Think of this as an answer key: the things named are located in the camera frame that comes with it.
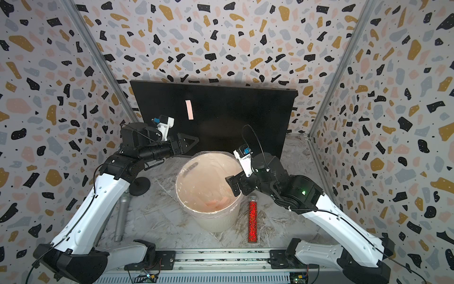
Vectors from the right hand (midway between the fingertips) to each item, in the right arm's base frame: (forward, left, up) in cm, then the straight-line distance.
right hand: (236, 173), depth 61 cm
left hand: (+10, +16, +5) cm, 20 cm away
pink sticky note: (0, +7, -25) cm, 26 cm away
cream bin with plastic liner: (+1, +14, -24) cm, 27 cm away
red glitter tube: (-4, -7, -32) cm, 33 cm away
